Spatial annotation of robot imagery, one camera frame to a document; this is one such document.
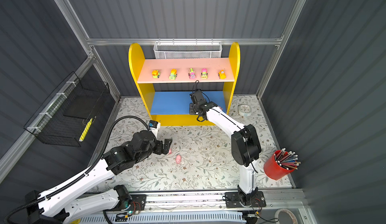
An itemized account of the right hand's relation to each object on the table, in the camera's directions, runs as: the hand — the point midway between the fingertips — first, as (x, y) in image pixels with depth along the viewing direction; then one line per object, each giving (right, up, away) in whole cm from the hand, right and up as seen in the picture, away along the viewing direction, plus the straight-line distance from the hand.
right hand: (196, 108), depth 93 cm
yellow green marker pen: (-51, -11, -24) cm, 57 cm away
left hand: (-15, -15, -19) cm, 29 cm away
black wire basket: (-64, -6, -21) cm, 68 cm away
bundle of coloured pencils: (+46, -26, -18) cm, 56 cm away
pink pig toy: (-10, -29, -6) cm, 31 cm away
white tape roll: (+45, -50, -24) cm, 71 cm away
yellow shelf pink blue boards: (-16, +12, -14) cm, 25 cm away
